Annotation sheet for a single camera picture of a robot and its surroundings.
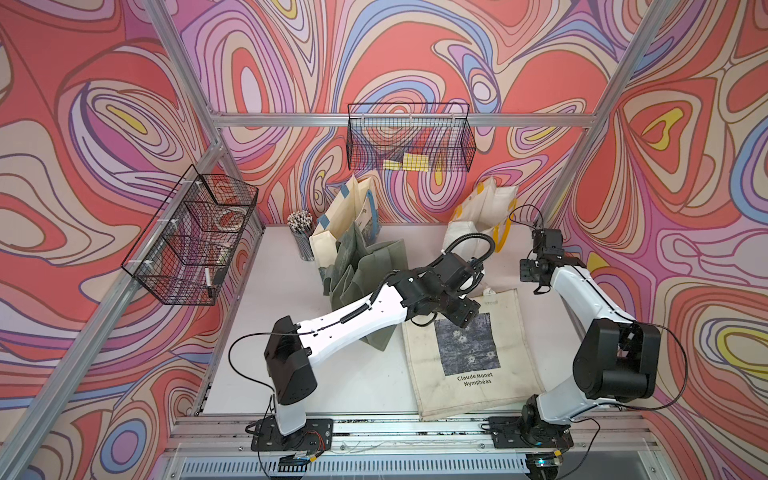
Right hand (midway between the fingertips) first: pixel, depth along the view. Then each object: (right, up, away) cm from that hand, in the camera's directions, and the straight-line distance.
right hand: (538, 276), depth 89 cm
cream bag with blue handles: (-57, +26, +22) cm, 67 cm away
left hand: (-25, -6, -18) cm, 31 cm away
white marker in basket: (-90, 0, -17) cm, 91 cm away
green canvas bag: (-54, +3, -15) cm, 56 cm away
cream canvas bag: (-17, -25, -5) cm, 30 cm away
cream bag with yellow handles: (-7, +23, +25) cm, 34 cm away
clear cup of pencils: (-74, +16, +7) cm, 76 cm away
